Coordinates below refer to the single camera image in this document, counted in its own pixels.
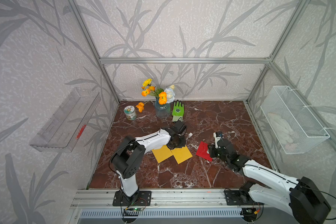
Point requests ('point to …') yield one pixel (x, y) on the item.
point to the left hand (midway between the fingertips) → (183, 145)
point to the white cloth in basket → (283, 130)
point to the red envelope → (202, 151)
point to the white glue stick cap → (190, 134)
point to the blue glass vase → (162, 111)
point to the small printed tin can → (130, 112)
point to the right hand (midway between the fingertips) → (208, 144)
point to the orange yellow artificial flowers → (165, 96)
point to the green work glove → (178, 111)
